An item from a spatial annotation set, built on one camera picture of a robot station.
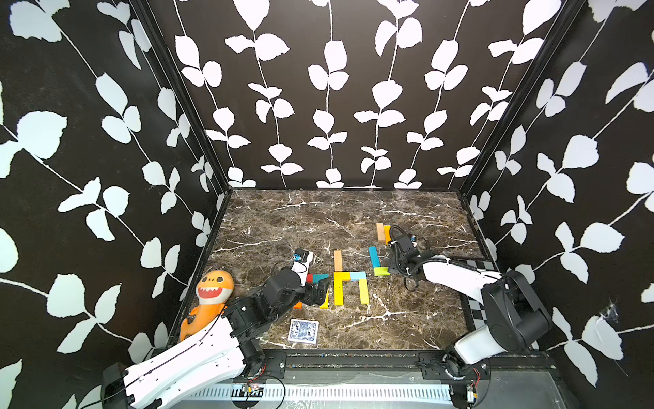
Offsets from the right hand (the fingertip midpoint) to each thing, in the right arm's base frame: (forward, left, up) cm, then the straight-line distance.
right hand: (395, 261), depth 93 cm
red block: (-18, +29, +23) cm, 41 cm away
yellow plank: (-9, +21, -3) cm, 23 cm away
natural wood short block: (+1, +21, -2) cm, 21 cm away
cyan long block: (+4, +7, -3) cm, 9 cm away
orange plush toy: (-14, +61, +6) cm, 63 cm away
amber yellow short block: (-5, +20, -2) cm, 21 cm away
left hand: (-12, +27, +16) cm, 33 cm away
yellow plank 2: (-16, +26, -2) cm, 30 cm away
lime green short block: (-3, +5, -2) cm, 6 cm away
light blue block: (-4, +16, -3) cm, 17 cm away
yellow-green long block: (-4, +13, -4) cm, 14 cm away
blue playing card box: (-25, +32, -1) cm, 40 cm away
